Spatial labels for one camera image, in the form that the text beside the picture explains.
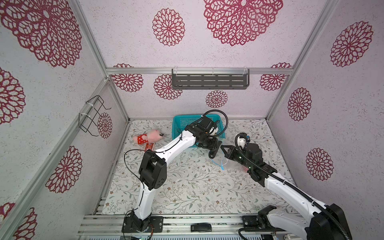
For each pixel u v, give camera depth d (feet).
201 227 2.39
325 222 1.29
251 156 1.99
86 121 2.40
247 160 2.09
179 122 3.69
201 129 2.14
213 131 2.45
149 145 3.37
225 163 2.55
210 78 3.09
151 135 3.28
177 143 1.87
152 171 1.69
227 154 2.29
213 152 2.70
